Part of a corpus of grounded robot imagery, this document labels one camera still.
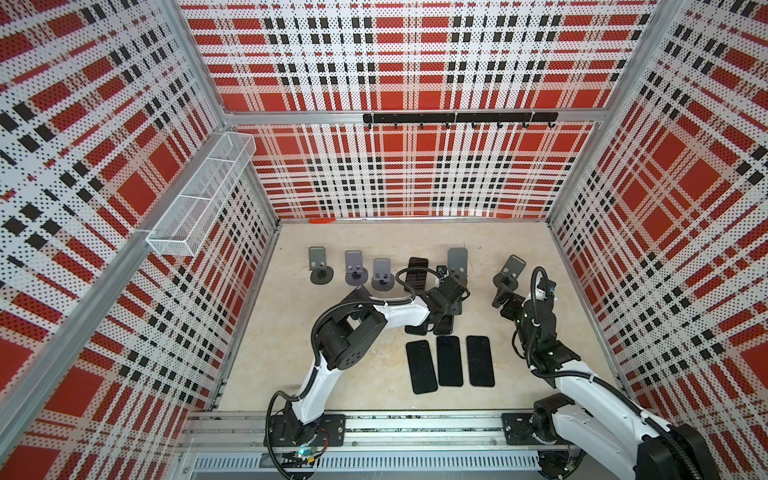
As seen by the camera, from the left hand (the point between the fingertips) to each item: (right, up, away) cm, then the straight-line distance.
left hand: (451, 303), depth 95 cm
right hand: (+16, +5, -12) cm, 20 cm away
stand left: (-32, +9, +6) cm, 34 cm away
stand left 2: (-22, +8, +3) cm, 24 cm away
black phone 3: (+7, -15, -10) cm, 19 cm away
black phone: (-11, +7, +7) cm, 15 cm away
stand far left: (-45, +9, +9) cm, 47 cm away
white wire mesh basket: (-84, +25, -4) cm, 88 cm away
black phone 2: (-11, -7, -5) cm, 14 cm away
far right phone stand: (+20, +10, +1) cm, 22 cm away
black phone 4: (-2, -14, -9) cm, 17 cm away
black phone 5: (-10, -17, -10) cm, 23 cm away
